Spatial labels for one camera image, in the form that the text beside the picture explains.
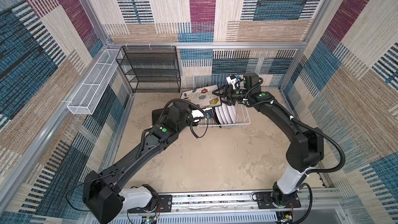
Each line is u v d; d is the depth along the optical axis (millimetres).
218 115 892
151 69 1112
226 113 893
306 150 462
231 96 716
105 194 373
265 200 729
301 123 517
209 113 620
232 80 777
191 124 638
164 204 732
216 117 893
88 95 940
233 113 916
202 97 804
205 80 1164
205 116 615
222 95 726
